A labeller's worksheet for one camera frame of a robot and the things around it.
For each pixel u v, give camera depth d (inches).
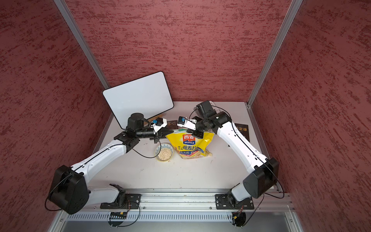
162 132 26.9
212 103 47.8
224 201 29.1
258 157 16.8
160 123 24.8
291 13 28.6
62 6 27.7
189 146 31.2
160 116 41.9
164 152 34.4
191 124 25.3
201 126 24.5
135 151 22.7
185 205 29.5
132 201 29.1
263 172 15.8
